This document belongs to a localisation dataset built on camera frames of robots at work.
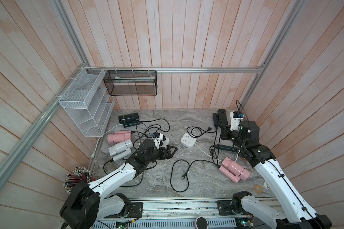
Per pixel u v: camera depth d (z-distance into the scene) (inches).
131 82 41.1
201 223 26.0
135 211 28.7
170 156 27.5
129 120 43.6
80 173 26.9
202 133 41.0
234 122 25.1
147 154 24.7
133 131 41.1
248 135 20.4
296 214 15.0
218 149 37.3
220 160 35.7
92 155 38.5
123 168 21.5
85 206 15.6
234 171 32.4
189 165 35.3
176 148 29.7
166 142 38.3
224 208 28.7
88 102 28.2
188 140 38.8
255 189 31.4
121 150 36.5
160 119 45.1
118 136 37.7
